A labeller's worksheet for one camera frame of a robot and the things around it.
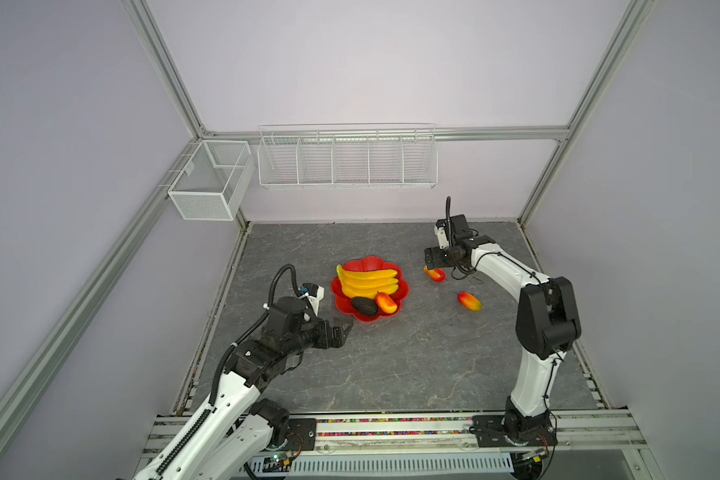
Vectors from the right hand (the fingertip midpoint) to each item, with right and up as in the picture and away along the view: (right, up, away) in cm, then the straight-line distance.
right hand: (439, 258), depth 97 cm
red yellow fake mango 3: (+9, -14, -3) cm, 17 cm away
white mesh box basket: (-76, +27, +4) cm, 81 cm away
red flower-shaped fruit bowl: (-20, -2, +8) cm, 22 cm away
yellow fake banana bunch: (-24, -8, +1) cm, 25 cm away
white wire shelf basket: (-32, +34, +3) cm, 47 cm away
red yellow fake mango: (-18, -14, -6) cm, 24 cm away
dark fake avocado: (-24, -15, -5) cm, 29 cm away
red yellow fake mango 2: (0, -6, +4) cm, 7 cm away
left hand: (-31, -17, -23) cm, 42 cm away
